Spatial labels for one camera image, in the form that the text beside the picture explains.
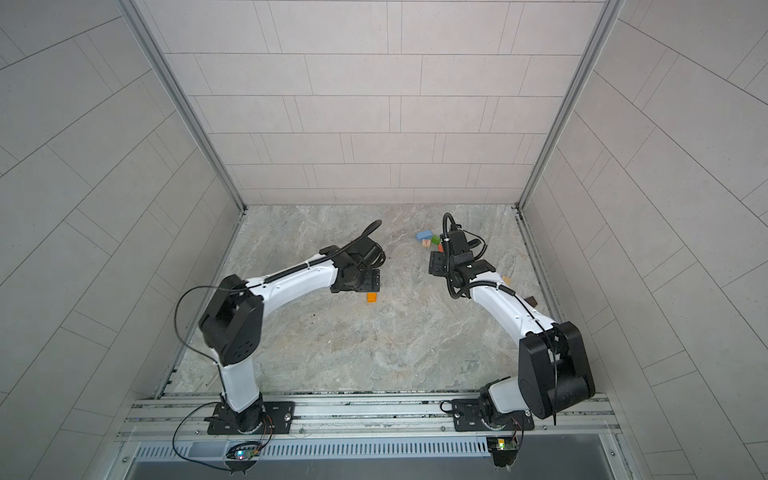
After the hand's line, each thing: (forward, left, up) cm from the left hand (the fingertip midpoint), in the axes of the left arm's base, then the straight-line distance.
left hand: (373, 282), depth 90 cm
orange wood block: (-3, +1, -4) cm, 5 cm away
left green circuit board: (-42, +26, -2) cm, 50 cm away
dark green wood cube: (+19, -21, -4) cm, 29 cm away
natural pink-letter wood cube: (+18, -17, -5) cm, 26 cm away
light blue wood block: (+23, -17, -6) cm, 29 cm away
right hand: (+5, -20, +5) cm, 21 cm away
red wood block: (-4, -18, +23) cm, 29 cm away
